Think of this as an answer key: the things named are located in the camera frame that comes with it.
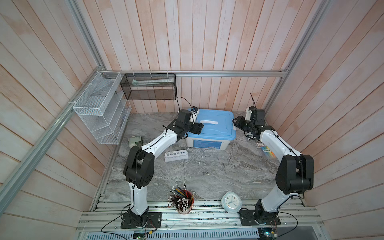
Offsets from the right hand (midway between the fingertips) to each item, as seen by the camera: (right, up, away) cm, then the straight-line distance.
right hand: (234, 120), depth 92 cm
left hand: (-23, -3, -1) cm, 24 cm away
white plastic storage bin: (-17, -15, +1) cm, 23 cm away
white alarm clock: (-7, -44, -15) cm, 47 cm away
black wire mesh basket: (-53, +21, -1) cm, 57 cm away
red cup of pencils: (-32, -36, -28) cm, 56 cm away
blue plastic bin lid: (-10, -3, +1) cm, 11 cm away
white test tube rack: (-37, -22, +1) cm, 43 cm away
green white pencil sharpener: (-65, -14, +8) cm, 67 cm away
